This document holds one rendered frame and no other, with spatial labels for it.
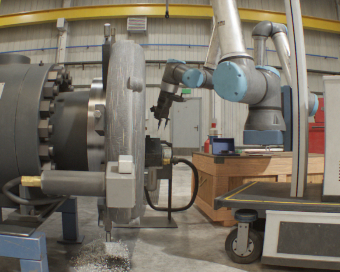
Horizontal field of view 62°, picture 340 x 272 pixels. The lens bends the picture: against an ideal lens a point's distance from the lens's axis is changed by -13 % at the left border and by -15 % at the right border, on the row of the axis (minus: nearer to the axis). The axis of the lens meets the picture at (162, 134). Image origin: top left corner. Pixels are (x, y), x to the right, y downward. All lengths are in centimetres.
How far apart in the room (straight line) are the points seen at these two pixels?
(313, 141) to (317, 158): 260
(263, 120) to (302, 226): 47
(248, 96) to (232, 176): 94
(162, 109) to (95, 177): 76
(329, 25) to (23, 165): 1372
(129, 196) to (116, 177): 7
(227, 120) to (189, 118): 147
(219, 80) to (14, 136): 78
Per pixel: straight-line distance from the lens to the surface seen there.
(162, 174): 221
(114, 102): 98
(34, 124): 111
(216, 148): 224
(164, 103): 159
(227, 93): 120
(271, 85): 133
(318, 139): 496
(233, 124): 1229
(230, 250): 149
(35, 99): 113
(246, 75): 120
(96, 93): 118
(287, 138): 145
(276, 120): 134
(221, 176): 206
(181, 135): 1196
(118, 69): 104
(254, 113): 134
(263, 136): 130
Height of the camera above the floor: 57
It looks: 1 degrees up
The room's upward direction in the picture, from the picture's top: 1 degrees clockwise
